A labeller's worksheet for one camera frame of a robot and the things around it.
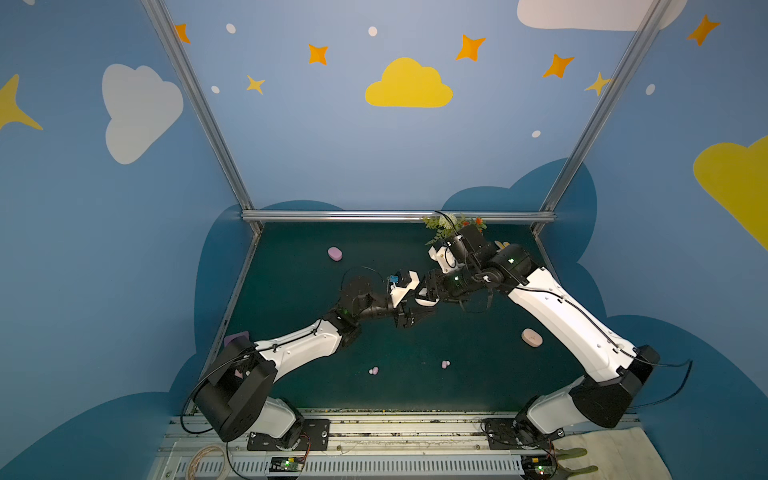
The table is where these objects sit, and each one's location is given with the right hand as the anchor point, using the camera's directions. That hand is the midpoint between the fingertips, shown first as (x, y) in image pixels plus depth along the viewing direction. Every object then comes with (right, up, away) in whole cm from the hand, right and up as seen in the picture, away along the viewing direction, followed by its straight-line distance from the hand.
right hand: (426, 292), depth 71 cm
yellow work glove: (+35, +12, +44) cm, 58 cm away
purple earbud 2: (+7, -23, +15) cm, 28 cm away
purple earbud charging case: (-29, +10, +40) cm, 50 cm away
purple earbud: (-14, -24, +13) cm, 31 cm away
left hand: (+2, -2, 0) cm, 3 cm away
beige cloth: (+47, -40, 0) cm, 62 cm away
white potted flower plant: (+13, +20, +39) cm, 45 cm away
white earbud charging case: (-1, -1, -6) cm, 7 cm away
